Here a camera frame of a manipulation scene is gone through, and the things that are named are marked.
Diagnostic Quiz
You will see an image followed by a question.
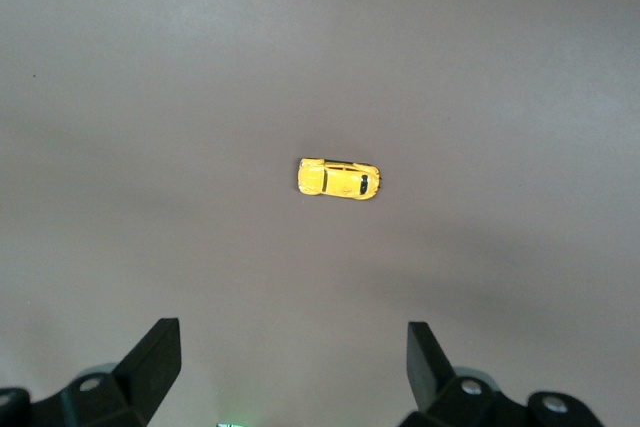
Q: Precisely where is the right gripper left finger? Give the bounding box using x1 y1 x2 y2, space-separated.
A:
0 317 182 427

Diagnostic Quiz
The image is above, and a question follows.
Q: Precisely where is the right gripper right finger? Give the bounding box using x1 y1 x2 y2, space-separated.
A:
399 321 606 427

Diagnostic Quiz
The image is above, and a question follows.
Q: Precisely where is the yellow beetle toy car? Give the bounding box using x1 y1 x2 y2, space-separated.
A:
297 157 381 202

